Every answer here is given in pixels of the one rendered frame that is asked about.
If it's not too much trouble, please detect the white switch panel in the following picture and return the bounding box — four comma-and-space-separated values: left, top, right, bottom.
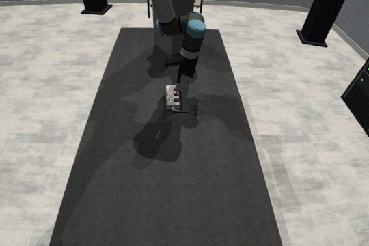
166, 85, 189, 112

